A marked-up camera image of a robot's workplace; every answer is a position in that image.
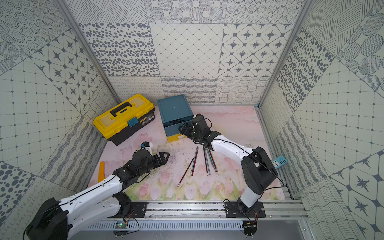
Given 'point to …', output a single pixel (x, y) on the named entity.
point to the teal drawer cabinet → (175, 112)
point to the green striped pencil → (194, 160)
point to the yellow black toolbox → (116, 124)
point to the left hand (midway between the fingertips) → (164, 153)
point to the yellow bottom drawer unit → (175, 137)
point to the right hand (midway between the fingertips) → (183, 131)
